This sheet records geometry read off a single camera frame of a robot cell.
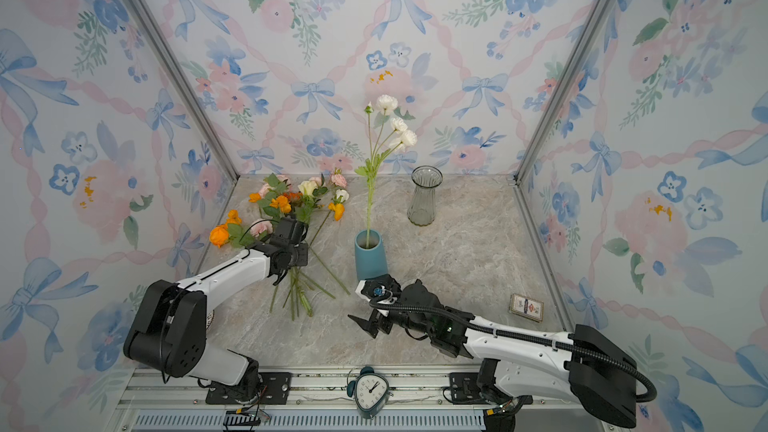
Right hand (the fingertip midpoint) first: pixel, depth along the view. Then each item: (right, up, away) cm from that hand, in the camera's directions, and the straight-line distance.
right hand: (359, 294), depth 73 cm
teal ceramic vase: (+2, +9, +6) cm, 11 cm away
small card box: (+47, -7, +13) cm, 49 cm away
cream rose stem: (-21, +28, +33) cm, 48 cm away
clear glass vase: (+20, +21, +36) cm, 46 cm away
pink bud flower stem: (-12, +32, +40) cm, 53 cm away
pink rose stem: (-35, +15, +26) cm, 46 cm away
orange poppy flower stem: (-11, +21, +34) cm, 41 cm away
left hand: (-21, +9, +19) cm, 29 cm away
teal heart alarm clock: (+3, -22, -3) cm, 22 cm away
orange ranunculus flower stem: (-45, +13, +26) cm, 54 cm away
